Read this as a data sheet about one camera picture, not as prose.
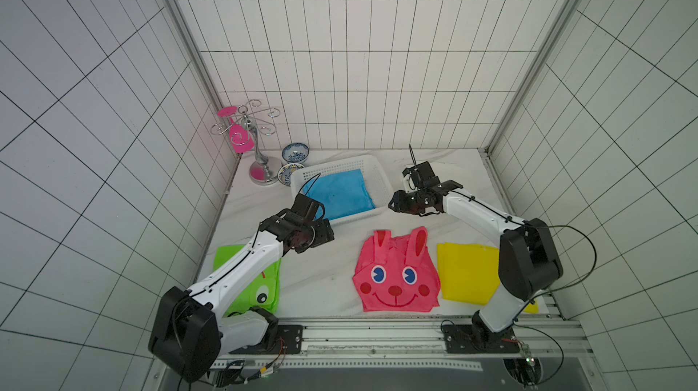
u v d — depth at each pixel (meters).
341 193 1.03
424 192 0.75
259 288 0.81
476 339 0.66
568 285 0.49
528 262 0.46
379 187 0.98
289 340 0.72
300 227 0.62
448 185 0.67
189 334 0.39
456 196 0.61
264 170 1.11
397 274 0.83
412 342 0.75
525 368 0.70
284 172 1.07
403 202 0.80
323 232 0.73
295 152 1.18
